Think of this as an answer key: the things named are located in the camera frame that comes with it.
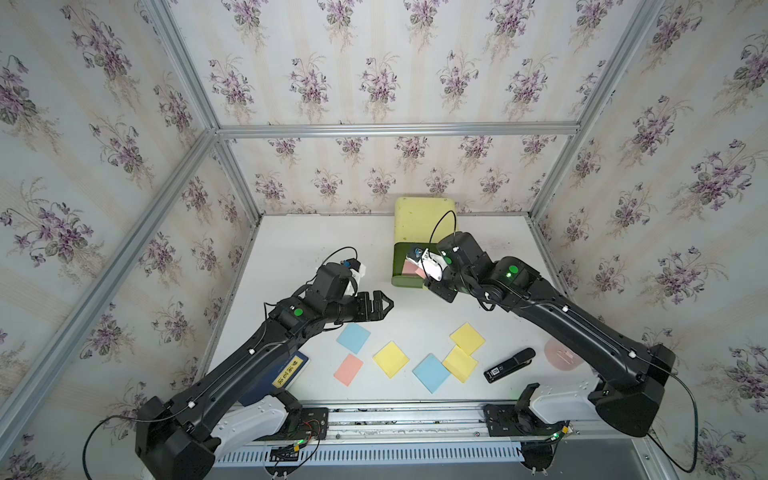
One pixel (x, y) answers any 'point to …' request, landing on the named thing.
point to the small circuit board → (284, 454)
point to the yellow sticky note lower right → (459, 363)
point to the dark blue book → (280, 377)
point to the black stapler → (513, 365)
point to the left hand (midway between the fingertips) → (384, 309)
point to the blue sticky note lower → (431, 372)
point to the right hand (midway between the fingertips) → (436, 270)
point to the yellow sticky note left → (391, 359)
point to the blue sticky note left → (353, 337)
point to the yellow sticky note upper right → (467, 339)
